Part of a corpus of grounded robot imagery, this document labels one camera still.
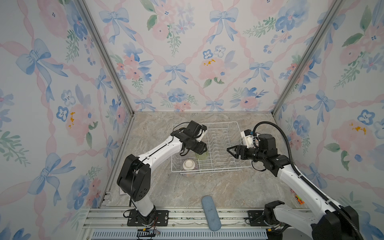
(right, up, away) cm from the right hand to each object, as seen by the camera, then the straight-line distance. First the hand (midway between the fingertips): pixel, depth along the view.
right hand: (231, 148), depth 79 cm
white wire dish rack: (-2, +4, +27) cm, 27 cm away
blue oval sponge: (-11, -32, -6) cm, 34 cm away
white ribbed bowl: (-23, -10, +5) cm, 25 cm away
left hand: (-15, +1, +6) cm, 17 cm away
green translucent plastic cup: (-15, -6, +10) cm, 19 cm away
